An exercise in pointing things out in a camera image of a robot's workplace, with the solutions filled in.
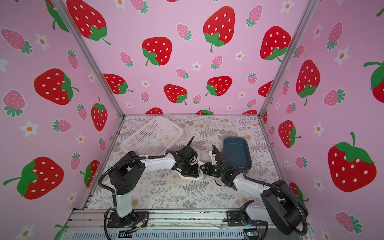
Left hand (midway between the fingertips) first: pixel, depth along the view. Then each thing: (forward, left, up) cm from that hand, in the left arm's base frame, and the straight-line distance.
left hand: (200, 176), depth 87 cm
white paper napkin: (0, 0, 0) cm, 0 cm away
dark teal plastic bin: (+18, -25, 0) cm, 31 cm away
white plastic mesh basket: (+28, +34, -1) cm, 44 cm away
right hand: (+3, +1, +6) cm, 7 cm away
